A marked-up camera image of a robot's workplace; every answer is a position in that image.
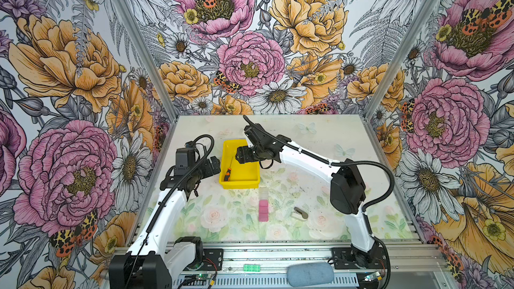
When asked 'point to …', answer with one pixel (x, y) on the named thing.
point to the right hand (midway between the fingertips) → (245, 160)
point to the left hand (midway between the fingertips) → (210, 170)
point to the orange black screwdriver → (227, 177)
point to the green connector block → (251, 267)
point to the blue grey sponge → (310, 274)
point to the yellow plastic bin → (245, 175)
